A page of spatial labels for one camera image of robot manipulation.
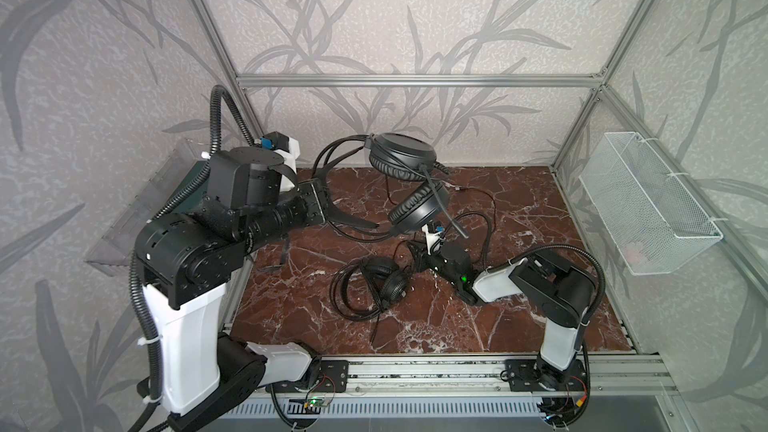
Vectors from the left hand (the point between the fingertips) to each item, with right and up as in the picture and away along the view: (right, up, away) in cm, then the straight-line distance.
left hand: (338, 185), depth 51 cm
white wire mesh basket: (+66, -8, +12) cm, 67 cm away
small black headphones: (-1, -30, +37) cm, 48 cm away
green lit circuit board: (-10, -51, +19) cm, 56 cm away
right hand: (+13, -14, +39) cm, 43 cm away
